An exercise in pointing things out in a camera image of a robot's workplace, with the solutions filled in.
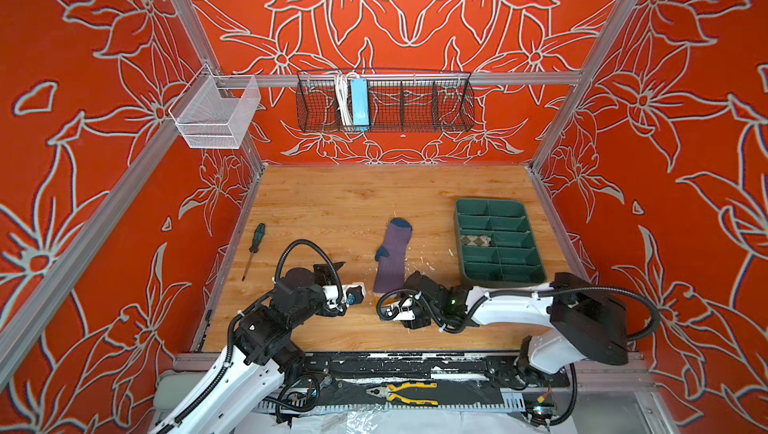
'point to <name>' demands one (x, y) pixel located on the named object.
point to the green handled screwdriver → (254, 247)
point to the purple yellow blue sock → (390, 271)
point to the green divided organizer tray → (496, 243)
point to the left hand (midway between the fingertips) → (342, 271)
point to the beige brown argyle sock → (475, 240)
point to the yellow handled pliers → (388, 390)
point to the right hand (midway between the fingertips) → (393, 302)
